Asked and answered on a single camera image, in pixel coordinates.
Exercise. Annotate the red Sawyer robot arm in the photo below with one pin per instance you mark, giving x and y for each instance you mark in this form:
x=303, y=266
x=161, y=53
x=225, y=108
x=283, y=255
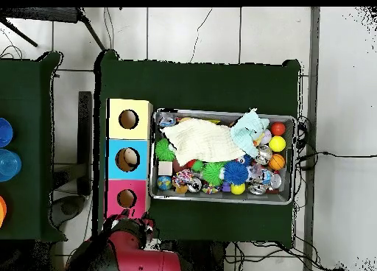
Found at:
x=141, y=259

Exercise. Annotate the blue spiky rubber ball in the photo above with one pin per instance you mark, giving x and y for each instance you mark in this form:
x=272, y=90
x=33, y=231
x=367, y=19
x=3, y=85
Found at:
x=235, y=172

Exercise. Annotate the globe print ball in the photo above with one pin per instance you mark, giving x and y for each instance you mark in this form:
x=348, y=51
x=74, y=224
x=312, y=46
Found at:
x=164, y=183

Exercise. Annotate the red foam ball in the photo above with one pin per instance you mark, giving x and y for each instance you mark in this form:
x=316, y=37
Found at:
x=278, y=128

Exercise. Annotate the cream waffle cloth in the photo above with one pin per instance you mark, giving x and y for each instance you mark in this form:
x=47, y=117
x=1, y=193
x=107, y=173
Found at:
x=203, y=141

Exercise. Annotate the silver mesh bin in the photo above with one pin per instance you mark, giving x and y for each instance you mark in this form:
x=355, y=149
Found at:
x=282, y=194

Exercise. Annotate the black upright panel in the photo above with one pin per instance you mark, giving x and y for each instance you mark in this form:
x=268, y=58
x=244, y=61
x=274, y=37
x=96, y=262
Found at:
x=85, y=141

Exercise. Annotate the wooden box with three holes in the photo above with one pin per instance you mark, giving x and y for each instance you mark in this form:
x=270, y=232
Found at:
x=142, y=147

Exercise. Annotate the orange plastic cup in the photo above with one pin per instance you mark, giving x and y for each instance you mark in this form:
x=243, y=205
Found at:
x=1, y=210

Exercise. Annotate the orange basketball toy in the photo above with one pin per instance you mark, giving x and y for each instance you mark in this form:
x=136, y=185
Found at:
x=276, y=161

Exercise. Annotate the green spiky rubber ball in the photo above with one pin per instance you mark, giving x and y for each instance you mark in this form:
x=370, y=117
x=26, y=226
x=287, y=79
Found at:
x=212, y=173

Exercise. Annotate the light blue plastic cup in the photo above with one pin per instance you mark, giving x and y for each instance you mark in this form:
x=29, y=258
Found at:
x=8, y=165

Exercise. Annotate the plain wooden cube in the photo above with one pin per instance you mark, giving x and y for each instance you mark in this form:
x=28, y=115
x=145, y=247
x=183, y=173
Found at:
x=165, y=168

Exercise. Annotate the dark blue plastic cup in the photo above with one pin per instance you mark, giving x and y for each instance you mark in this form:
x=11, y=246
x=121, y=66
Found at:
x=4, y=132

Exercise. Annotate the light blue waffle cloth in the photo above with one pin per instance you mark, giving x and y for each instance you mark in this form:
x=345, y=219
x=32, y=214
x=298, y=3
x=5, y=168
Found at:
x=247, y=129

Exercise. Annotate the dark green side table cloth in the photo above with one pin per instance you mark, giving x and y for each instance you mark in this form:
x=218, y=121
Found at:
x=26, y=91

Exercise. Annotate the yellow foam ball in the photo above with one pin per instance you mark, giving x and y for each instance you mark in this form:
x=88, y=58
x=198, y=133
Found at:
x=277, y=143

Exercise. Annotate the black tripod stand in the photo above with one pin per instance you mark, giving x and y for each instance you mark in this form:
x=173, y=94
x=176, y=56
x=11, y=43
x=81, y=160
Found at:
x=44, y=14

